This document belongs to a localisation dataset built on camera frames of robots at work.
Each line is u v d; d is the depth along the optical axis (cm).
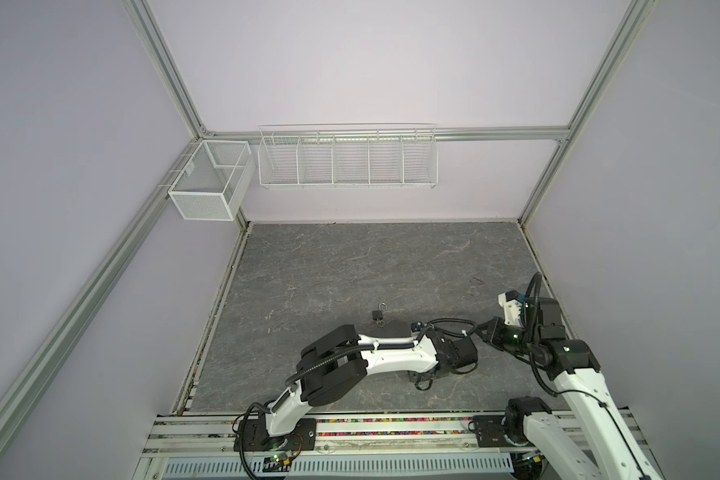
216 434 75
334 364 51
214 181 101
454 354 65
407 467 158
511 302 71
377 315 95
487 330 68
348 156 98
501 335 67
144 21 70
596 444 44
